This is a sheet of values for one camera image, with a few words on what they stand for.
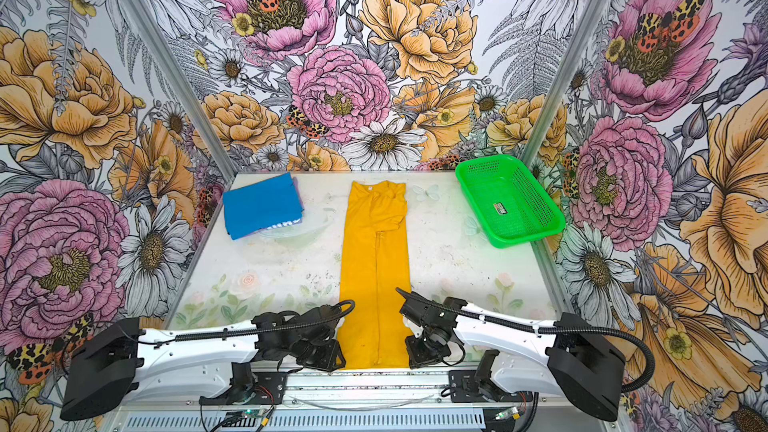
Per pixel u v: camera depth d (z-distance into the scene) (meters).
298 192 1.15
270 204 1.13
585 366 0.42
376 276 0.93
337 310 0.77
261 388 0.73
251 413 0.71
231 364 0.64
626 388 0.44
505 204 1.12
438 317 0.60
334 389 0.76
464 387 0.74
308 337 0.64
